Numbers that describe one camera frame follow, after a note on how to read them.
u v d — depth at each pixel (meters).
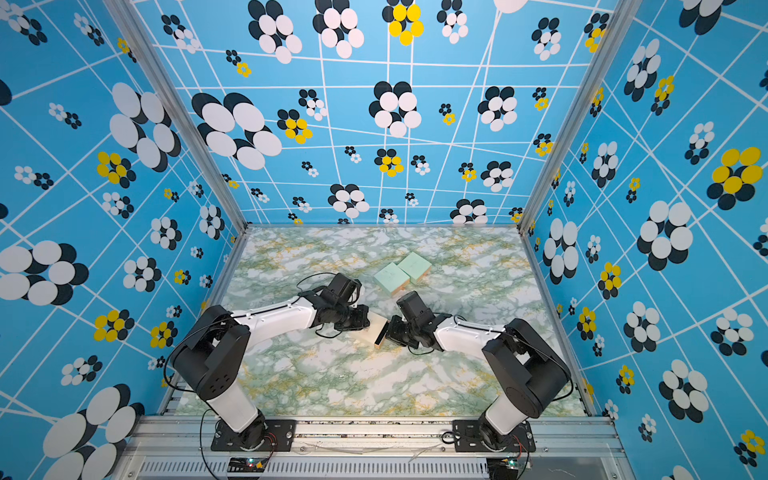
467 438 0.73
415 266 1.05
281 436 0.74
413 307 0.71
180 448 0.73
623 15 0.68
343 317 0.77
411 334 0.75
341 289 0.72
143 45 0.73
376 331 0.89
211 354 0.46
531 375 0.44
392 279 1.01
